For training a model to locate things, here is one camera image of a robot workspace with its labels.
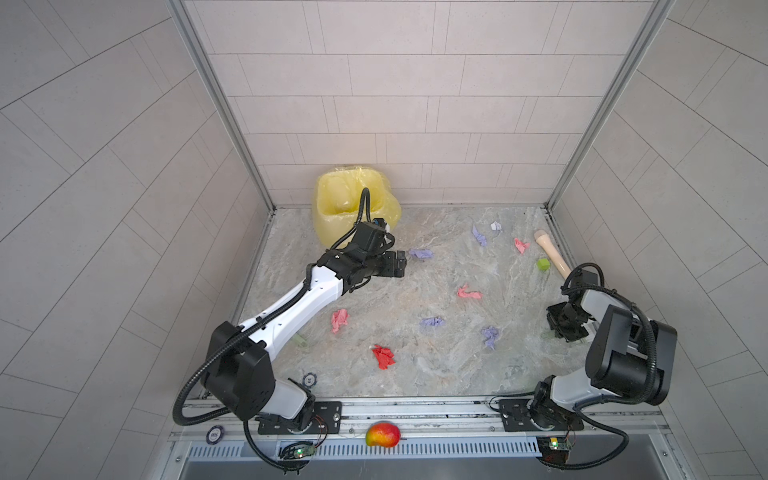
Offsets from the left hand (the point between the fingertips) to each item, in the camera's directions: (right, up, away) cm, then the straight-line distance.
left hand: (402, 257), depth 80 cm
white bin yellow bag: (-20, +18, +13) cm, 30 cm away
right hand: (+45, -20, +9) cm, 50 cm away
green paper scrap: (+48, -4, +19) cm, 52 cm away
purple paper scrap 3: (+7, -1, +21) cm, 23 cm away
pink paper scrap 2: (+22, -12, +11) cm, 28 cm away
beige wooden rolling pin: (+50, +4, +23) cm, 55 cm away
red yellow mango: (-5, -38, -15) cm, 41 cm away
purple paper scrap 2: (+25, -22, +3) cm, 33 cm away
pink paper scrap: (-18, -18, +6) cm, 27 cm away
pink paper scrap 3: (+42, +2, +24) cm, 49 cm away
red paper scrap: (-5, -27, -2) cm, 27 cm away
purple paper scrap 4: (+29, +4, +26) cm, 39 cm away
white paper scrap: (+35, +9, +28) cm, 46 cm away
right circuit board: (+35, -43, -12) cm, 57 cm away
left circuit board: (-24, -41, -15) cm, 50 cm away
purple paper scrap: (+10, -19, +6) cm, 23 cm away
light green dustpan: (-28, -23, +1) cm, 36 cm away
